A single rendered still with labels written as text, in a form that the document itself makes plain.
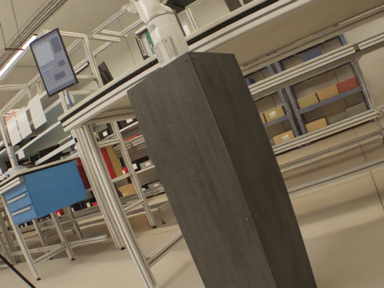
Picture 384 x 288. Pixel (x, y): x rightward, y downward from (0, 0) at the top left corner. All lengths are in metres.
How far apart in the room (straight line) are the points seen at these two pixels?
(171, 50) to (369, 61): 4.64
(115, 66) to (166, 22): 5.99
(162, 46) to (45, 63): 1.88
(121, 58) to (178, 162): 6.05
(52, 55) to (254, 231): 2.24
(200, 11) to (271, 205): 5.30
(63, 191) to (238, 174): 2.06
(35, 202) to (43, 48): 1.24
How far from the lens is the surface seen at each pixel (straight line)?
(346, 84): 4.83
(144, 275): 1.62
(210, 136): 0.75
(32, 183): 2.51
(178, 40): 0.90
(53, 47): 2.68
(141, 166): 6.04
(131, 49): 6.65
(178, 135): 0.80
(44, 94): 3.26
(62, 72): 2.63
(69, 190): 2.70
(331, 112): 5.29
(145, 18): 0.96
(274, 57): 1.88
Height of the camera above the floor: 0.64
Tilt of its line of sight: 1 degrees up
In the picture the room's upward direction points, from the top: 21 degrees counter-clockwise
